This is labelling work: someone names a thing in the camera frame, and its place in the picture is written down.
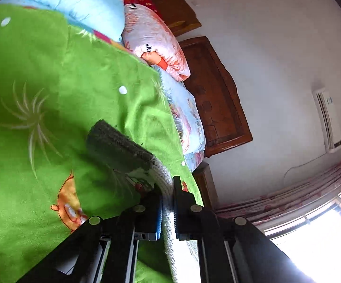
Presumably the green and white knit sweater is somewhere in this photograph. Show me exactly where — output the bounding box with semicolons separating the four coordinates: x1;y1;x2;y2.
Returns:
87;120;200;282

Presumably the red floral curtain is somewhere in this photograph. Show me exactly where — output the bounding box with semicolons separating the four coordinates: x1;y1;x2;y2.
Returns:
215;162;341;224

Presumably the wooden nightstand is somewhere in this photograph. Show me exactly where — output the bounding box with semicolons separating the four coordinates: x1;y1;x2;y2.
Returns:
192;162;218;211

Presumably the barred window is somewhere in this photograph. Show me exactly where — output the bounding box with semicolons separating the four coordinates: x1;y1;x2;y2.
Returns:
263;192;341;282

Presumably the light blue floral pillow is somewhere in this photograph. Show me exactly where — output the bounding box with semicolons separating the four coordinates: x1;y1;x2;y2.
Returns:
153;66;206;172

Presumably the large carved wooden headboard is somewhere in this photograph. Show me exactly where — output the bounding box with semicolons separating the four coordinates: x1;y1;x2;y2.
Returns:
179;37;253;158

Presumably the green cartoon print bed sheet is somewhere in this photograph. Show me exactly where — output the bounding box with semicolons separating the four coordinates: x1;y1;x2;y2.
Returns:
0;4;200;282

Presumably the pink floral pillow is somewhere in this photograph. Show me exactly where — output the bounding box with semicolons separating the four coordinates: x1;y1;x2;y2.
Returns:
122;3;190;82

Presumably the small wooden headboard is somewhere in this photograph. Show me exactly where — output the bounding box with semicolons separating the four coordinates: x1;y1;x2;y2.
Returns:
152;0;202;37

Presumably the air conditioner power cable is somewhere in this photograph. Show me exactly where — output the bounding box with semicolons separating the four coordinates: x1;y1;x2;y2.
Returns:
282;151;327;186

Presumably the white wall air conditioner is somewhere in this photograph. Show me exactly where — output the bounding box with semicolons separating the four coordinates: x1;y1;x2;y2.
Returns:
312;88;341;153

